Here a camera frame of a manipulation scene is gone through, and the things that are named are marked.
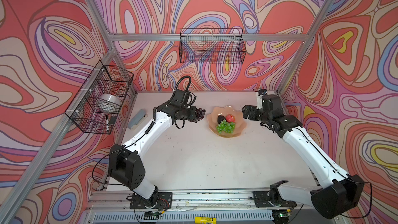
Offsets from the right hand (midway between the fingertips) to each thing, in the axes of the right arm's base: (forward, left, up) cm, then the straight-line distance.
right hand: (250, 113), depth 79 cm
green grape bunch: (+1, +11, -14) cm, 18 cm away
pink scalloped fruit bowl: (+6, +1, -18) cm, 19 cm away
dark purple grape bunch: (+3, +26, -3) cm, 27 cm away
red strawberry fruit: (+10, +7, -17) cm, 21 cm away
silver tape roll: (+4, +69, +10) cm, 70 cm away
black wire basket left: (0, +75, +9) cm, 76 cm away
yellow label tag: (-42, +28, -21) cm, 55 cm away
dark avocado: (+10, +13, -17) cm, 24 cm away
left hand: (+3, +28, -2) cm, 28 cm away
